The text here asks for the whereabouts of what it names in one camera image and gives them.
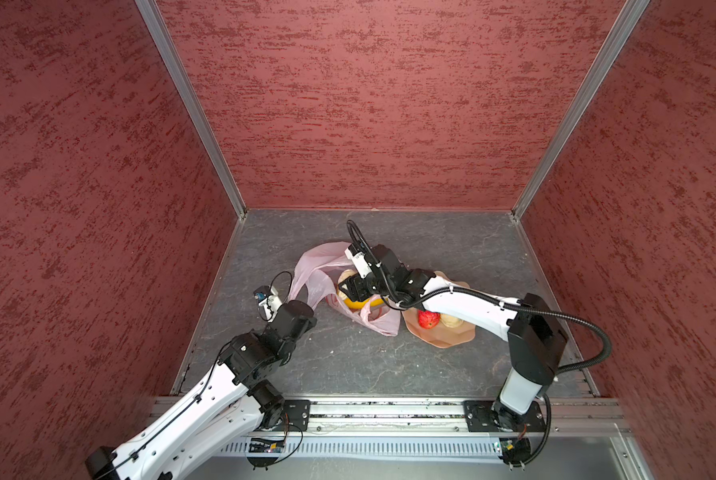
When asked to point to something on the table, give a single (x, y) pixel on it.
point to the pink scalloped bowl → (441, 336)
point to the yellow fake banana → (362, 303)
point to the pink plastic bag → (317, 273)
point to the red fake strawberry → (428, 319)
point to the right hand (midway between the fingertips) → (346, 288)
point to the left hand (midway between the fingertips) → (301, 315)
